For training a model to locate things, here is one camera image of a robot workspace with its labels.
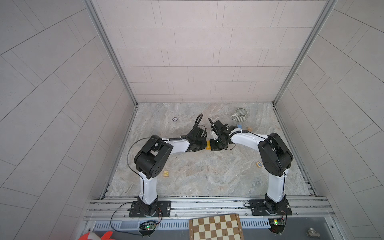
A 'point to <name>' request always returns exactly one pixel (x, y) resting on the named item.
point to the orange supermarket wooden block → (208, 145)
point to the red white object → (91, 236)
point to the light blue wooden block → (239, 126)
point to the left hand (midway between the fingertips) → (210, 143)
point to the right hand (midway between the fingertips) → (210, 149)
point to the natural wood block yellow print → (166, 173)
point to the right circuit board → (277, 225)
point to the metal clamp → (312, 232)
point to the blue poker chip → (174, 119)
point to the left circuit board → (148, 227)
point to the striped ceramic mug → (240, 115)
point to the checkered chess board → (220, 227)
